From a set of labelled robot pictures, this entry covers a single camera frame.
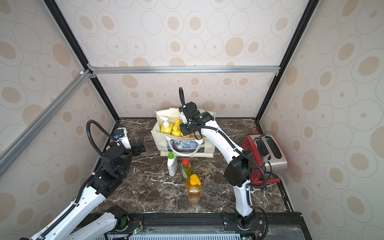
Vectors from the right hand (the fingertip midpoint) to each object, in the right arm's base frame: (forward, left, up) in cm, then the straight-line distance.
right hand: (191, 127), depth 86 cm
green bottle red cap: (-22, +1, -8) cm, 24 cm away
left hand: (-15, +24, +10) cm, 30 cm away
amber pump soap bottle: (-34, -4, -5) cm, 35 cm away
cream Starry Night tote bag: (-10, +12, -4) cm, 16 cm away
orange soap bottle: (-3, +9, -1) cm, 9 cm away
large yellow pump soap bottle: (-1, +14, 0) cm, 14 cm away
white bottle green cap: (-20, +9, -8) cm, 23 cm away
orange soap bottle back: (+2, +8, 0) cm, 8 cm away
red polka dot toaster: (-12, -42, -5) cm, 44 cm away
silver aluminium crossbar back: (+62, +11, +3) cm, 63 cm away
